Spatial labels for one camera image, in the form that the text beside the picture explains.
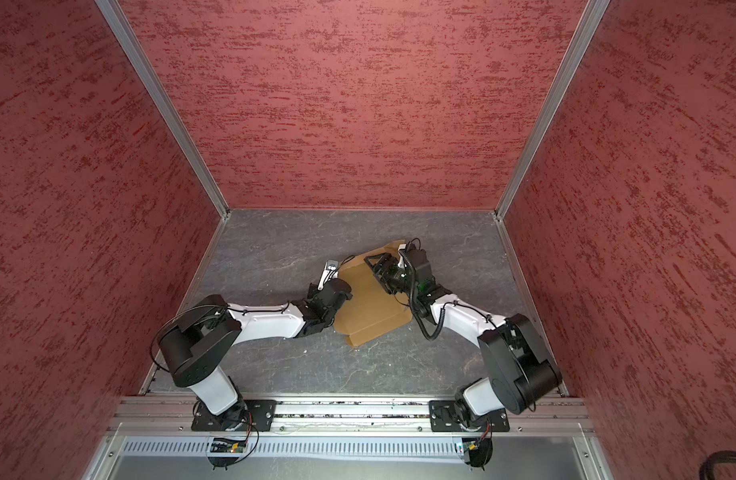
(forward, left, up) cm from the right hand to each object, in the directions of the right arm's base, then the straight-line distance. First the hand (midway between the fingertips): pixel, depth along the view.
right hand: (364, 270), depth 84 cm
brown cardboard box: (-4, -2, -17) cm, 17 cm away
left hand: (+1, +12, -10) cm, 15 cm away
